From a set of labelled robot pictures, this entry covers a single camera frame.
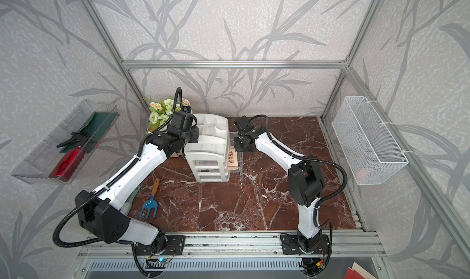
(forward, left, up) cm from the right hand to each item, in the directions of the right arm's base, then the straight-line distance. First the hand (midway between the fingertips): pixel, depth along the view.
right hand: (238, 145), depth 91 cm
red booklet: (-50, -46, -13) cm, 69 cm away
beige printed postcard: (-4, +4, -5) cm, 7 cm away
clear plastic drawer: (-12, 0, -3) cm, 12 cm away
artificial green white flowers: (+8, +36, +16) cm, 40 cm away
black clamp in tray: (-13, +57, +23) cm, 63 cm away
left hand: (0, +20, +12) cm, 24 cm away
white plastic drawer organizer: (-13, +11, +9) cm, 19 cm away
